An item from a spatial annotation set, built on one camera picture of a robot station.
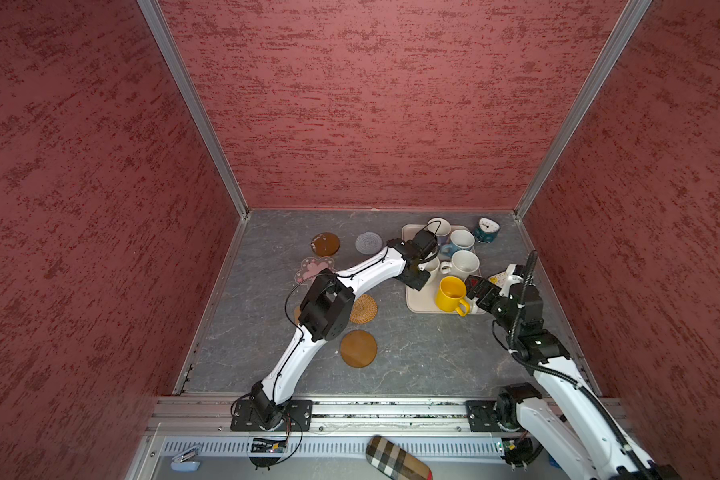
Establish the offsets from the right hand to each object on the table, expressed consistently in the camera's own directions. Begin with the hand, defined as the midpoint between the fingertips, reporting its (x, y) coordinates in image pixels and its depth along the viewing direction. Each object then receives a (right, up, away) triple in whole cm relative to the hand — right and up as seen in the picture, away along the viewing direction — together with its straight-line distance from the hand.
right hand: (475, 288), depth 82 cm
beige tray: (-12, -7, +14) cm, 19 cm away
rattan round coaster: (-31, -9, +12) cm, 35 cm away
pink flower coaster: (-50, +3, +22) cm, 55 cm away
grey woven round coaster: (-30, +12, +28) cm, 43 cm away
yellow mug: (-3, -5, +13) cm, 14 cm away
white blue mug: (+3, +13, +21) cm, 25 cm away
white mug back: (-3, +18, +26) cm, 32 cm away
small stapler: (-72, -37, -15) cm, 83 cm away
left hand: (-15, -1, +13) cm, 20 cm away
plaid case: (-24, -37, -16) cm, 47 cm away
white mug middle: (+3, +5, +19) cm, 20 cm away
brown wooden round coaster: (-33, -19, +4) cm, 38 cm away
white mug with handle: (-10, +5, +10) cm, 15 cm away
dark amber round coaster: (-46, +12, +28) cm, 55 cm away
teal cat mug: (+15, +17, +29) cm, 37 cm away
